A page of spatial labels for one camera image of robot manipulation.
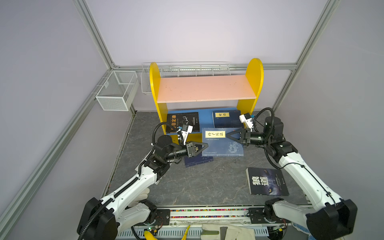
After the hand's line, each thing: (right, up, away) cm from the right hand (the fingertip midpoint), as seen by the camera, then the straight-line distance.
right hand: (226, 138), depth 67 cm
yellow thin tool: (-19, -44, -1) cm, 48 cm away
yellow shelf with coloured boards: (-21, +23, +50) cm, 59 cm away
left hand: (-9, -4, -1) cm, 10 cm away
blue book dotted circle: (-14, -16, +27) cm, 34 cm away
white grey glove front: (-2, -44, +2) cm, 44 cm away
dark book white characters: (+25, -26, +17) cm, 40 cm away
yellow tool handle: (-35, -42, -3) cm, 55 cm away
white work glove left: (-44, -32, +14) cm, 56 cm away
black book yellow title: (-26, +10, +28) cm, 39 cm away
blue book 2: (-4, -3, -1) cm, 5 cm away
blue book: (+6, +10, +27) cm, 30 cm away
